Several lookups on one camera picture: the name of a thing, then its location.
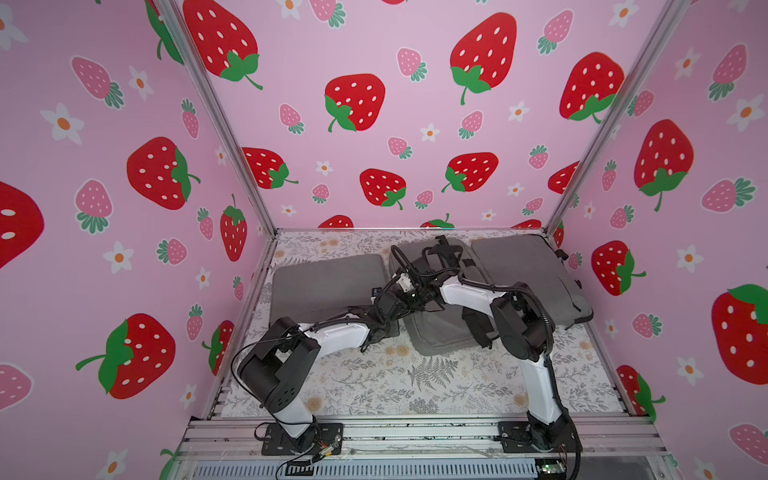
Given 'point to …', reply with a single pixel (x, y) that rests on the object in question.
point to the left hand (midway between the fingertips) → (393, 325)
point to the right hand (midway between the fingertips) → (386, 312)
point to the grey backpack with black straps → (434, 326)
